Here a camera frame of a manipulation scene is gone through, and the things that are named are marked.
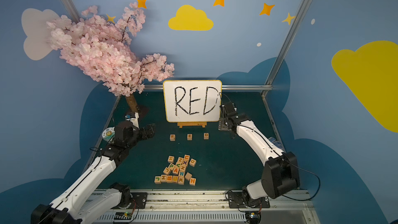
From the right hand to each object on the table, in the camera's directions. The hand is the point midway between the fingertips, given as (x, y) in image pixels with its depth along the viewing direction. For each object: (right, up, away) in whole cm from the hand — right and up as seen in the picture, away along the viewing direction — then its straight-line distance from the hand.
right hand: (231, 123), depth 87 cm
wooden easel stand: (-16, -2, +11) cm, 20 cm away
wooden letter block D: (-15, -9, +9) cm, 19 cm away
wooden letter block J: (-40, -28, -9) cm, 50 cm away
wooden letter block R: (-35, -10, +8) cm, 37 cm away
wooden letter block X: (-26, -22, -3) cm, 34 cm away
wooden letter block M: (-28, -29, -9) cm, 41 cm away
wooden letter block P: (-34, -23, -5) cm, 41 cm away
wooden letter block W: (-28, -26, -7) cm, 39 cm away
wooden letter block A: (-31, -25, -5) cm, 40 cm away
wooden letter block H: (-22, -29, -9) cm, 38 cm away
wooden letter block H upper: (-35, -20, -1) cm, 40 cm away
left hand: (-46, 0, -5) cm, 47 cm away
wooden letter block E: (-25, -10, +8) cm, 28 cm away
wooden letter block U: (-26, -19, -1) cm, 32 cm away
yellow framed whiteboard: (-23, +13, +6) cm, 27 cm away
